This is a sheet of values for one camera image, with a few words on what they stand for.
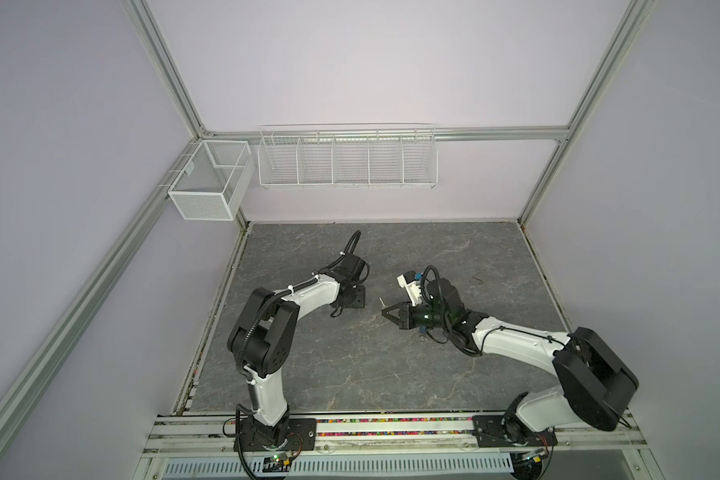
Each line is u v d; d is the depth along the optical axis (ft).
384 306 2.65
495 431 2.42
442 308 2.14
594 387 1.42
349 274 2.52
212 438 2.47
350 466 5.18
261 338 1.61
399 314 2.52
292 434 2.42
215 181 3.32
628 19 2.33
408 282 2.52
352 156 3.18
